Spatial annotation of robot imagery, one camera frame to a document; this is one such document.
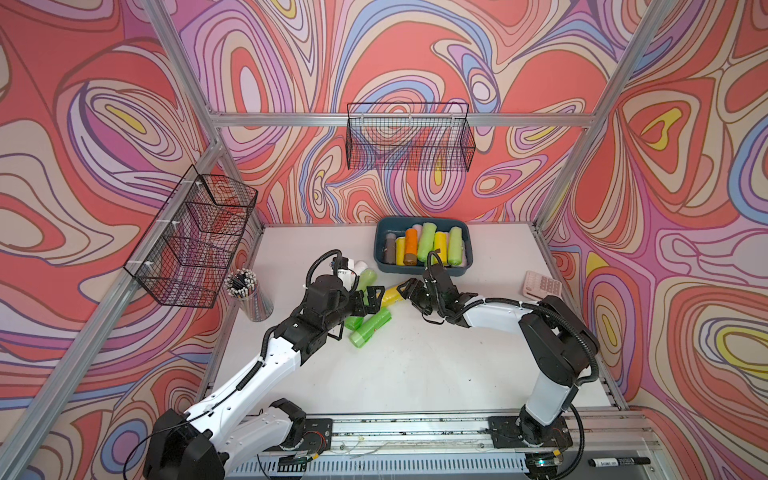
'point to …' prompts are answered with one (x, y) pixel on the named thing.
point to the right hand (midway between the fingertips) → (402, 299)
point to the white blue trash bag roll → (360, 266)
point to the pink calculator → (538, 286)
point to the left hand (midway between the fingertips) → (374, 290)
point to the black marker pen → (602, 462)
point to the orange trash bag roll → (410, 247)
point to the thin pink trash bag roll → (418, 227)
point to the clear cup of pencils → (243, 285)
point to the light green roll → (455, 246)
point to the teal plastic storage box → (398, 226)
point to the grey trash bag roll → (390, 249)
